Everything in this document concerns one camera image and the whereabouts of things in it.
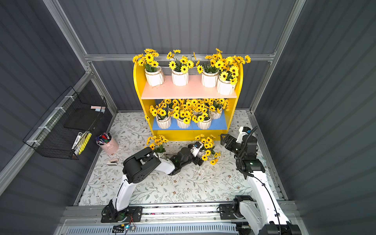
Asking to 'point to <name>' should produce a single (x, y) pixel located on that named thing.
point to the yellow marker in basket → (83, 146)
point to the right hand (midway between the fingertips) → (229, 137)
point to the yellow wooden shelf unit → (193, 112)
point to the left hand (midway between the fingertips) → (202, 151)
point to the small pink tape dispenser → (113, 162)
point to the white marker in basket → (77, 140)
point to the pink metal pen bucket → (107, 143)
